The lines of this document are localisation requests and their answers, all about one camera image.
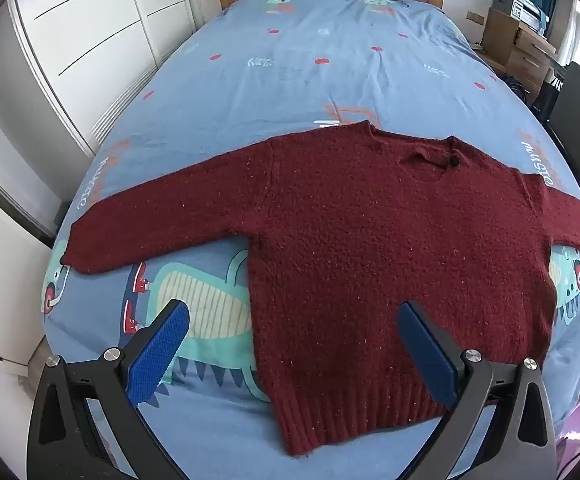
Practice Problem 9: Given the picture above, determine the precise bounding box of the white wardrobe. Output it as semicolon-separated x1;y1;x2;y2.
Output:
7;0;221;158

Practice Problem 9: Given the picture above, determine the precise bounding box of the black chair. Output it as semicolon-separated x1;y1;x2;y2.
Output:
544;61;580;211

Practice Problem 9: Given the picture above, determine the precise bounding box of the bed with blue printed sheet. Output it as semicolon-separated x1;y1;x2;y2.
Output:
40;0;580;480

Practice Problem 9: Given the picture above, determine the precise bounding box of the dark red knit sweater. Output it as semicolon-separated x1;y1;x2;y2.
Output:
60;120;580;457

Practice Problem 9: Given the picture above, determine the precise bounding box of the wooden dresser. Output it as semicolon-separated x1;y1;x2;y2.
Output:
480;7;558;106

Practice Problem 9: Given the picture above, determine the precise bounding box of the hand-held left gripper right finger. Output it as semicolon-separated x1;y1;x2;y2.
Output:
398;301;558;480

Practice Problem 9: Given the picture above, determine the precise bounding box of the white cabinet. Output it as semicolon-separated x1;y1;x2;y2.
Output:
0;175;66;376

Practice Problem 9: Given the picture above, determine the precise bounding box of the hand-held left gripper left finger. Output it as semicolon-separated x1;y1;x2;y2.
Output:
26;299;191;480

